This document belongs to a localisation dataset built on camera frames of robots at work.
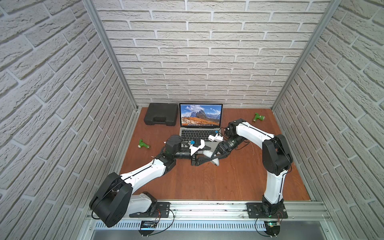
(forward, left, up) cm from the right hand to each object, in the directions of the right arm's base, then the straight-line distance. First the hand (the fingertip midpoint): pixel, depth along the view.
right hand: (217, 159), depth 74 cm
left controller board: (-25, +36, -18) cm, 48 cm away
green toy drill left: (+21, +47, -15) cm, 53 cm away
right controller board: (-29, -25, -18) cm, 42 cm away
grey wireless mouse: (+1, +4, +5) cm, 6 cm away
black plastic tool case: (+45, +34, -11) cm, 58 cm away
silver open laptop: (+34, +7, -10) cm, 36 cm away
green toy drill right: (+40, -39, -15) cm, 58 cm away
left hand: (+1, +3, +5) cm, 6 cm away
